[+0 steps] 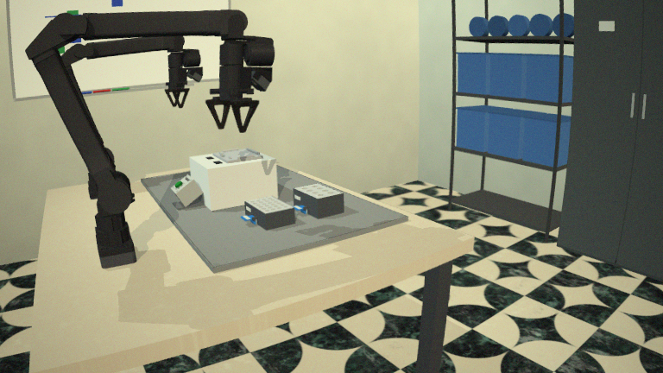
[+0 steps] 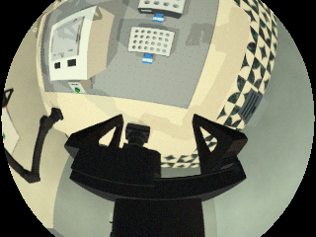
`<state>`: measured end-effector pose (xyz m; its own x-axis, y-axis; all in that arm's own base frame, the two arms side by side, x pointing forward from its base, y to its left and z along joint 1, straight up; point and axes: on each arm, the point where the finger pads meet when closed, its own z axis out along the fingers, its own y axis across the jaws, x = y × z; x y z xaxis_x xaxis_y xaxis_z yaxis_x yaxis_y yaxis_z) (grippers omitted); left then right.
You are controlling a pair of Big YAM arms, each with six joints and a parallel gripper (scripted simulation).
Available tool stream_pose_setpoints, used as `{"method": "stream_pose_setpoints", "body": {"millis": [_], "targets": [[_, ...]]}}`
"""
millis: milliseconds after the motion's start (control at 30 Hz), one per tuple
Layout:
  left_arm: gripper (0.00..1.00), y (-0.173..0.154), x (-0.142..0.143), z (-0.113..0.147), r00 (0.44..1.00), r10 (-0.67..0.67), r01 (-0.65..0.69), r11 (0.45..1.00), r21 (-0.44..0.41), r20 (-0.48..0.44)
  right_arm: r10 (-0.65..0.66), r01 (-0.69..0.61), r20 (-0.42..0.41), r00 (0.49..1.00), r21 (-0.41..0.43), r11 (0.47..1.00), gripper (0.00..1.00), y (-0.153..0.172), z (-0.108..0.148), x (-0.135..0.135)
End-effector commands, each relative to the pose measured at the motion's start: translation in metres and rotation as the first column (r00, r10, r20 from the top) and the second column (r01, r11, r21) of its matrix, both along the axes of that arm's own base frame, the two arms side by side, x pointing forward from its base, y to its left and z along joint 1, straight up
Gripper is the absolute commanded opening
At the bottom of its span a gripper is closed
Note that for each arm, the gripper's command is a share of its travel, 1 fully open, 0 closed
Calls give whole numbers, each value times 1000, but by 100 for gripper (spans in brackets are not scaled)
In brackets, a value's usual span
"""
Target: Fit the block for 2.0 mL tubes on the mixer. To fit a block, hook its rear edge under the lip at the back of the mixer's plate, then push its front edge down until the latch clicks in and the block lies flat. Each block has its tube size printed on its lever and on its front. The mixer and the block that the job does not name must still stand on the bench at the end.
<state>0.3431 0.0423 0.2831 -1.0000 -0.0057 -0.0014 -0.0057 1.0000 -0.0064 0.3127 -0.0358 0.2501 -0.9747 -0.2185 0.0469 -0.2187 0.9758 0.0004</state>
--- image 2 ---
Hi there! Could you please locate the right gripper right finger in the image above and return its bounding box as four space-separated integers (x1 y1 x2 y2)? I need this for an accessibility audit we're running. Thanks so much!
192 114 248 174

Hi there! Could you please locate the white box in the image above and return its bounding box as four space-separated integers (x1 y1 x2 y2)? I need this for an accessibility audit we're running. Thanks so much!
49 6 115 94

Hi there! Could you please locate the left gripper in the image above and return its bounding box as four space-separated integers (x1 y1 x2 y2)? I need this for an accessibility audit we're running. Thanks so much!
2 88 14 109

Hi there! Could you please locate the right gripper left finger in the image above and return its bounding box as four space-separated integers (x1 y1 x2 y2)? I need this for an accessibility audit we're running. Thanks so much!
68 114 123 147

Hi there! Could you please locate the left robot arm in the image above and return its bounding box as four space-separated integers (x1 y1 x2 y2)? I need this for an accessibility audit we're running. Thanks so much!
4 108 63 184

